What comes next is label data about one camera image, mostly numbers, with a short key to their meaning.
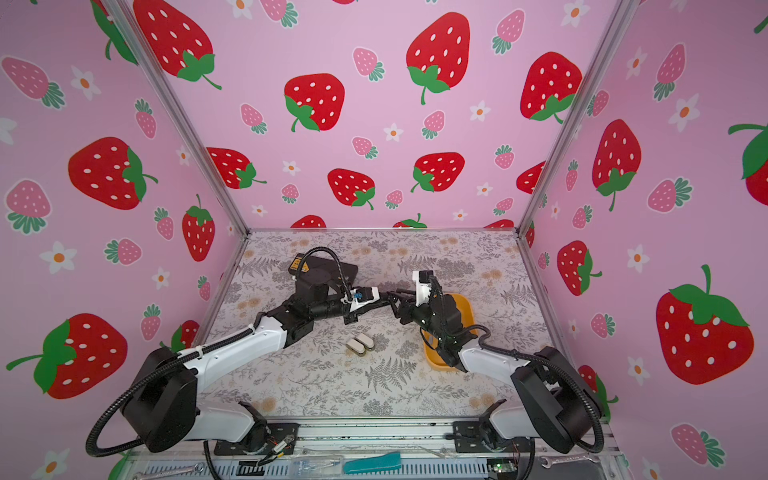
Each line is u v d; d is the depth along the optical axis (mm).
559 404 429
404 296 751
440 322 625
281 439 720
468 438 731
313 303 637
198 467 702
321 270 1074
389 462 701
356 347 867
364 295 648
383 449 731
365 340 881
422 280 728
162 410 416
